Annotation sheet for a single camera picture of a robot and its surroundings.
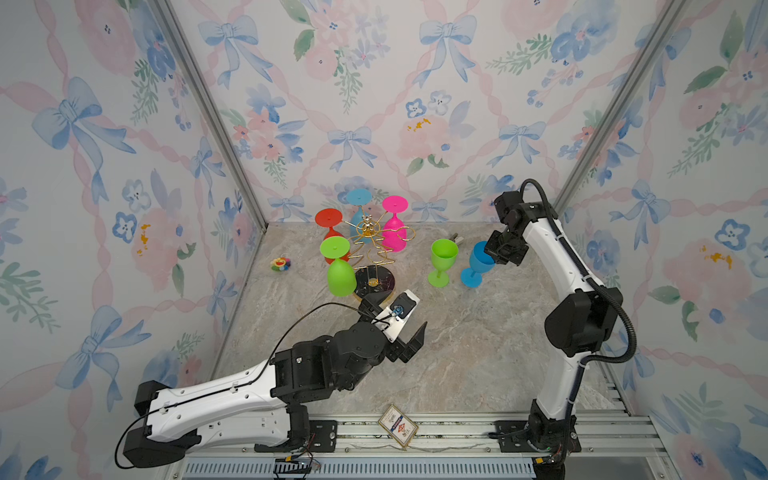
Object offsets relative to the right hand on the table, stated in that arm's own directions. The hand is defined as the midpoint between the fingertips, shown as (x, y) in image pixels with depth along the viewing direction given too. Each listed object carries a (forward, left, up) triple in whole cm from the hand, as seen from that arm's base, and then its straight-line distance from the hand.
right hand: (494, 256), depth 89 cm
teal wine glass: (+11, +40, +13) cm, 43 cm away
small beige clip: (+21, +7, -15) cm, 27 cm away
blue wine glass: (-3, +5, +1) cm, 6 cm away
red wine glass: (+3, +47, +13) cm, 49 cm away
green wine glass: (-11, +43, +4) cm, 45 cm away
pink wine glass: (+6, +30, +4) cm, 30 cm away
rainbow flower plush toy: (+8, +70, -15) cm, 72 cm away
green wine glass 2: (+5, +14, -5) cm, 15 cm away
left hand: (-26, +27, +16) cm, 41 cm away
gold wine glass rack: (0, +36, -10) cm, 38 cm away
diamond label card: (-42, +28, -16) cm, 53 cm away
